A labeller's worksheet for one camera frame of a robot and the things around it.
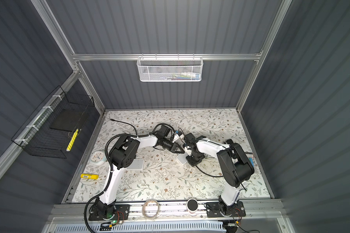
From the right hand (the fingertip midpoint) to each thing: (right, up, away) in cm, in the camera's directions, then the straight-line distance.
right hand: (195, 163), depth 92 cm
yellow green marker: (-62, +15, -24) cm, 68 cm away
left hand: (-7, +6, +3) cm, 10 cm away
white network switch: (-9, +3, 0) cm, 9 cm away
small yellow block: (-62, -6, -7) cm, 62 cm away
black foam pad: (-70, +28, -14) cm, 77 cm away
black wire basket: (-75, +22, -20) cm, 81 cm away
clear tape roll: (-29, -19, -18) cm, 39 cm away
